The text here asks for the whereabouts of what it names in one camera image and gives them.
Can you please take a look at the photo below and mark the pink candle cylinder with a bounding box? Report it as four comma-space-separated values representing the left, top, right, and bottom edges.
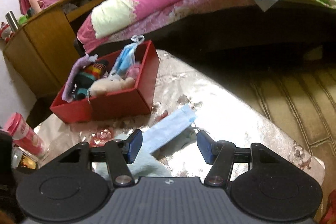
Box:
29, 0, 42, 14

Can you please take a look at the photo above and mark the wooden desk cabinet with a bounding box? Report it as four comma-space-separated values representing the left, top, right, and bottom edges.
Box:
3, 0, 106, 98

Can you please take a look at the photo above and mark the blue face mask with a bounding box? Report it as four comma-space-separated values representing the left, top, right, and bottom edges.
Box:
141, 105, 211, 154
108, 35, 145, 80

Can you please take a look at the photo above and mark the red cardboard box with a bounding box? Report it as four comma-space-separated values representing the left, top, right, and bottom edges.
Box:
50, 40, 159, 124

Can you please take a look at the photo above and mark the steel thermos bottle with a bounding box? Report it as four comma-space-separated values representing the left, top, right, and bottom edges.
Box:
5, 11, 20, 32

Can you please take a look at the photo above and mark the purple fuzzy cloth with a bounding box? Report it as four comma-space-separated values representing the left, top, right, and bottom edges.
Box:
62, 54, 98, 103

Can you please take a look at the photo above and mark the beige plush toy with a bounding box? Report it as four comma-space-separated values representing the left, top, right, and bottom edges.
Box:
88, 77, 135, 97

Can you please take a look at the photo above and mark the dark bed frame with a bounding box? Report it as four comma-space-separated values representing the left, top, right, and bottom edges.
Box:
73, 0, 336, 75

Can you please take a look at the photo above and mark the pink lidded plastic cup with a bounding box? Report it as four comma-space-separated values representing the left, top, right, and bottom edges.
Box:
4, 113, 47, 157

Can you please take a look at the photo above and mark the red santa doll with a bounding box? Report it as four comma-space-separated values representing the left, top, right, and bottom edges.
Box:
0, 22, 14, 43

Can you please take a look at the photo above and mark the pink knitted scrunchie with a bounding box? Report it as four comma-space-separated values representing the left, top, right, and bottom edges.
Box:
125, 62, 141, 81

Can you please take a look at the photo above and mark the light blue towel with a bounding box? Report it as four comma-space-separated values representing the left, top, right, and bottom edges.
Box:
96, 131, 198, 180

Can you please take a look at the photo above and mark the green plush toy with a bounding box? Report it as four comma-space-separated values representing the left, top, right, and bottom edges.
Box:
18, 14, 29, 26

